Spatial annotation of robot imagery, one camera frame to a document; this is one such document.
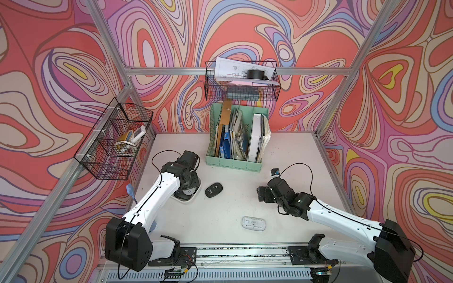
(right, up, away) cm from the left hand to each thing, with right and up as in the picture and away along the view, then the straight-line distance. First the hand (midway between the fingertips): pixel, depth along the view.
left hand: (192, 184), depth 82 cm
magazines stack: (+21, +27, +8) cm, 35 cm away
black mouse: (+9, -5, +9) cm, 14 cm away
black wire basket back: (+23, +51, +19) cm, 59 cm away
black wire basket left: (-31, +17, -11) cm, 37 cm away
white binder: (+31, +27, +4) cm, 41 cm away
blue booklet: (+15, +17, +11) cm, 26 cm away
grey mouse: (-1, -3, -2) cm, 4 cm away
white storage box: (0, -7, +4) cm, 8 cm away
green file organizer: (+9, +36, +23) cm, 44 cm away
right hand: (+36, -5, +1) cm, 36 cm away
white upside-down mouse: (+29, -18, -2) cm, 34 cm away
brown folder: (+16, +30, -2) cm, 34 cm away
